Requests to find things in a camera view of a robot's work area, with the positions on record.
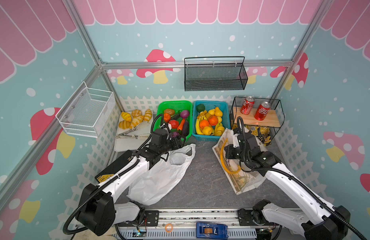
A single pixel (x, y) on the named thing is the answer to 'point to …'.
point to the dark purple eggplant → (185, 130)
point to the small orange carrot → (180, 127)
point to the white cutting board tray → (127, 144)
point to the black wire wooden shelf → (274, 120)
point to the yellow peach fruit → (207, 130)
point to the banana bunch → (199, 118)
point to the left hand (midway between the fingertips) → (181, 142)
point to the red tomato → (174, 124)
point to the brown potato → (171, 111)
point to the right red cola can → (262, 111)
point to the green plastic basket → (178, 115)
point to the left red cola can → (247, 105)
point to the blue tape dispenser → (208, 230)
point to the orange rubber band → (169, 227)
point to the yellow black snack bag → (263, 133)
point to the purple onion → (184, 114)
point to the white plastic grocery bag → (150, 186)
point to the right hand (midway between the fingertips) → (224, 147)
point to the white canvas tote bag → (242, 181)
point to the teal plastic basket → (198, 137)
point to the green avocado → (200, 107)
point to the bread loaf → (126, 116)
